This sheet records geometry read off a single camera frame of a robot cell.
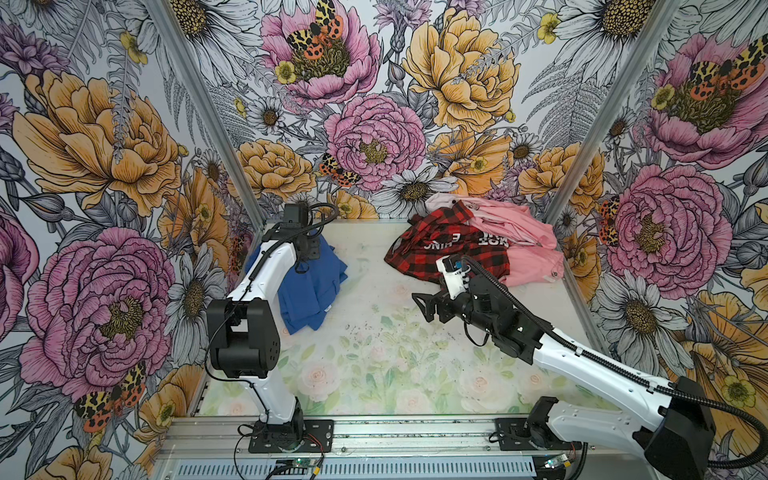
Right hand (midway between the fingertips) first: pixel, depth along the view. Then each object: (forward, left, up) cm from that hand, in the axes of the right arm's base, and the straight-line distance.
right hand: (428, 297), depth 75 cm
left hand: (+18, +35, -6) cm, 40 cm away
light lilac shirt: (+46, -10, -8) cm, 47 cm away
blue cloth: (+9, +33, -7) cm, 35 cm away
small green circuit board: (-32, -29, -22) cm, 48 cm away
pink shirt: (+24, -39, -15) cm, 48 cm away
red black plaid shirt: (+33, -10, -11) cm, 36 cm away
